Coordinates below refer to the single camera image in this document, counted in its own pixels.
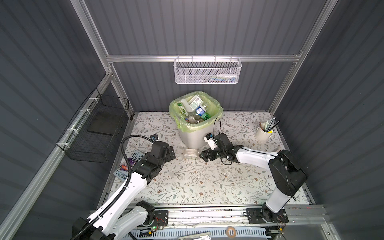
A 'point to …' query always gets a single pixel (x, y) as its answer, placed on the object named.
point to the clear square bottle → (191, 153)
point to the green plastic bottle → (206, 116)
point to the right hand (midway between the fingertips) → (206, 153)
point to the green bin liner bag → (215, 109)
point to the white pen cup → (262, 135)
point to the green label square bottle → (195, 102)
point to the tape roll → (227, 230)
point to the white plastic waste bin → (195, 140)
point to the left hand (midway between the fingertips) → (164, 151)
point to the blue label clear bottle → (200, 110)
